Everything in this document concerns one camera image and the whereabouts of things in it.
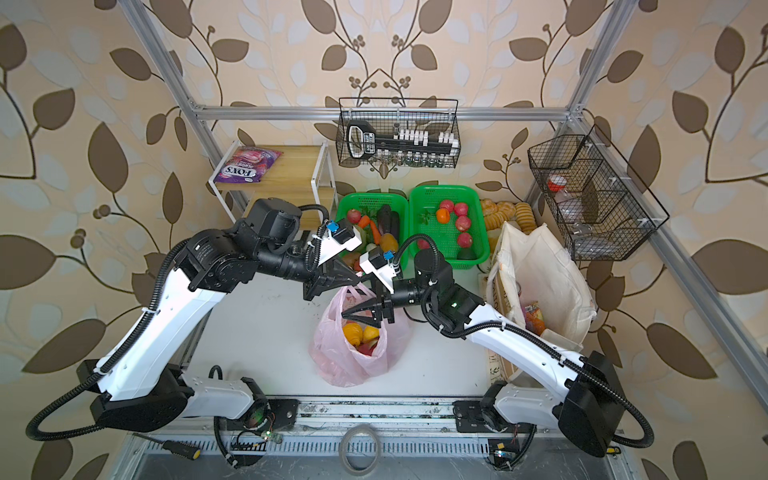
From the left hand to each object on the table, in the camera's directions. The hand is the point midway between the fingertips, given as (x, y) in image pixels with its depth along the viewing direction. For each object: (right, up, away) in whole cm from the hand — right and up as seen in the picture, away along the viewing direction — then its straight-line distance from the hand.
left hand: (358, 276), depth 56 cm
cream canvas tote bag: (+47, -1, +26) cm, 54 cm away
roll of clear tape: (-4, -39, +14) cm, 41 cm away
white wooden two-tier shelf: (-20, +25, +29) cm, 43 cm away
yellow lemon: (0, -20, +28) cm, 34 cm away
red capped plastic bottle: (+51, +22, +25) cm, 61 cm away
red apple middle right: (+32, +13, +54) cm, 64 cm away
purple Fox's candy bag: (-35, +28, +28) cm, 53 cm away
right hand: (-3, -6, +5) cm, 8 cm away
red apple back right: (+33, +18, +59) cm, 70 cm away
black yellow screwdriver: (-44, -42, +13) cm, 62 cm away
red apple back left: (+27, +20, +59) cm, 68 cm away
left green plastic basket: (+7, +21, +58) cm, 62 cm away
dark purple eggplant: (+5, +13, +54) cm, 55 cm away
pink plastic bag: (-7, -18, +9) cm, 22 cm away
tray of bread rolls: (+46, +17, +56) cm, 74 cm away
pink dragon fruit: (0, -22, +21) cm, 30 cm away
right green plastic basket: (+29, +15, +59) cm, 68 cm away
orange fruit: (+25, +15, +56) cm, 64 cm away
